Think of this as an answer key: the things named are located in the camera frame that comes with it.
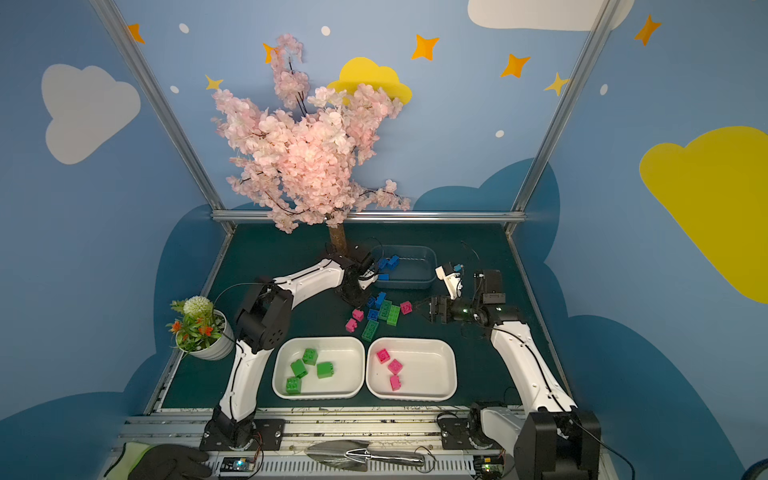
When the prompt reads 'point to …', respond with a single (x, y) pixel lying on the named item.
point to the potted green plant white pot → (200, 329)
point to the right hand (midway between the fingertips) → (426, 302)
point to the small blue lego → (373, 314)
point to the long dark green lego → (370, 330)
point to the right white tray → (429, 369)
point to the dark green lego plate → (385, 307)
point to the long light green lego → (393, 315)
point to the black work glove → (143, 461)
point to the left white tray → (345, 353)
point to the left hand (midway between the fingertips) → (359, 299)
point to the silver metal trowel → (354, 455)
